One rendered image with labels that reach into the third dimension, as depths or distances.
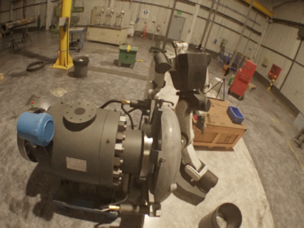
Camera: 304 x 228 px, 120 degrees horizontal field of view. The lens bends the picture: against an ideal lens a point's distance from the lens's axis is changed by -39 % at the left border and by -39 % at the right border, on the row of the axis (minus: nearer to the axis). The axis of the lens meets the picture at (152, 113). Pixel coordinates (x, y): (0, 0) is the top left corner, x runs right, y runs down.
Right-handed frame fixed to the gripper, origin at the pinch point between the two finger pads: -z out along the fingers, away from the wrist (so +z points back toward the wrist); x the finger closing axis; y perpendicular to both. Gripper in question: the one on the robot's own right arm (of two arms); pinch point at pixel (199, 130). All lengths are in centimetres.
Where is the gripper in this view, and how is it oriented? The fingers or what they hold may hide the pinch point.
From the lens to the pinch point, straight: 165.8
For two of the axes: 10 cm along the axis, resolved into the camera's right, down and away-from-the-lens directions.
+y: -9.1, 2.4, -3.5
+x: -4.2, -4.1, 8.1
